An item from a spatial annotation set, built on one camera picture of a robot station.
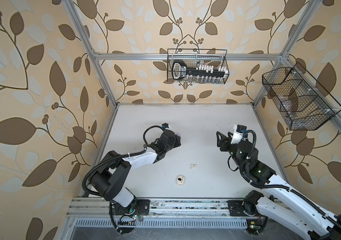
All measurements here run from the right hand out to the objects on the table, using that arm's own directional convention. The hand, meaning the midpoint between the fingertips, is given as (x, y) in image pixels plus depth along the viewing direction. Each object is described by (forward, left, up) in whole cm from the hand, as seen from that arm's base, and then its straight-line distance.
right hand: (223, 134), depth 74 cm
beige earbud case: (-14, +22, -23) cm, 35 cm away
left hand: (+8, +20, -12) cm, 25 cm away
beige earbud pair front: (-6, +14, -24) cm, 28 cm away
